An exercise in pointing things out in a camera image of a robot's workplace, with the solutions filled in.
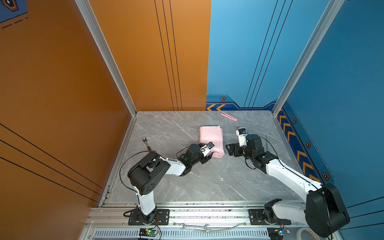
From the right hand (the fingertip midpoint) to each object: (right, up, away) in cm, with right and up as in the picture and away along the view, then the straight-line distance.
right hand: (230, 145), depth 86 cm
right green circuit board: (+17, -40, -16) cm, 46 cm away
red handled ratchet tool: (-56, +2, +16) cm, 58 cm away
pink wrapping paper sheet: (-8, +6, +11) cm, 15 cm away
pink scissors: (+2, +21, +33) cm, 39 cm away
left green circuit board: (-43, -40, -15) cm, 60 cm away
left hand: (-12, -2, +6) cm, 13 cm away
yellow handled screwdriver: (+29, -1, +16) cm, 33 cm away
